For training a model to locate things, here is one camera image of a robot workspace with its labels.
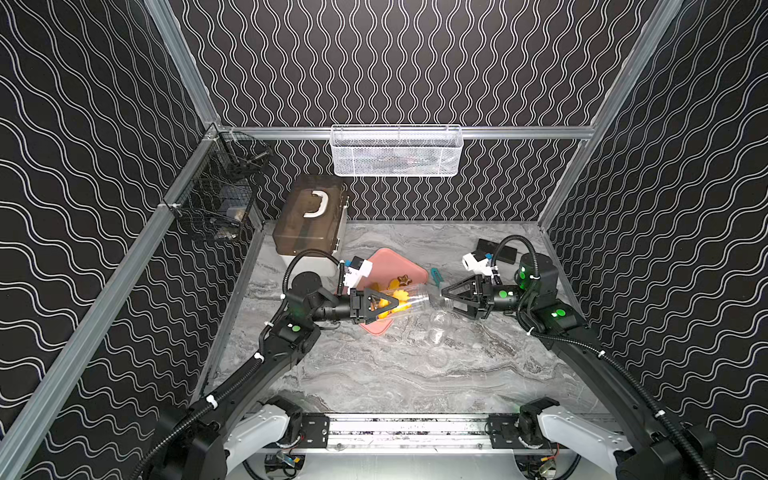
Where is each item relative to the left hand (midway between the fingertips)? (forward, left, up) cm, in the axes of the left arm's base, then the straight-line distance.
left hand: (394, 305), depth 63 cm
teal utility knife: (+29, -14, -29) cm, 44 cm away
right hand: (+3, -11, 0) cm, 11 cm away
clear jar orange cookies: (+3, -3, -3) cm, 5 cm away
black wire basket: (+38, +56, -4) cm, 68 cm away
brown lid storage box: (+37, +28, -13) cm, 48 cm away
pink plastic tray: (+33, +3, -30) cm, 45 cm away
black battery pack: (+42, -41, -30) cm, 66 cm away
